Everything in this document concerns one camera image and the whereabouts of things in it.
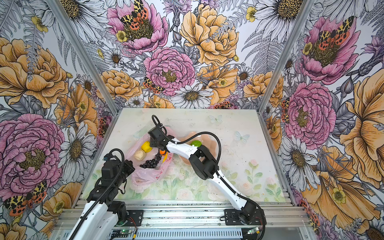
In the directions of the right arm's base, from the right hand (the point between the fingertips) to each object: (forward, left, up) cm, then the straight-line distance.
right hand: (155, 143), depth 100 cm
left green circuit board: (-48, +9, -2) cm, 49 cm away
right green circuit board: (-48, -54, -3) cm, 73 cm away
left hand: (-19, +8, +7) cm, 21 cm away
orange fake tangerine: (-9, -7, +4) cm, 12 cm away
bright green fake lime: (-4, -28, +5) cm, 28 cm away
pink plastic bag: (-26, 0, +7) cm, 27 cm away
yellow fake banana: (-11, -8, +1) cm, 14 cm away
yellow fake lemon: (-5, +4, +4) cm, 7 cm away
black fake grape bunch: (-14, -1, +1) cm, 15 cm away
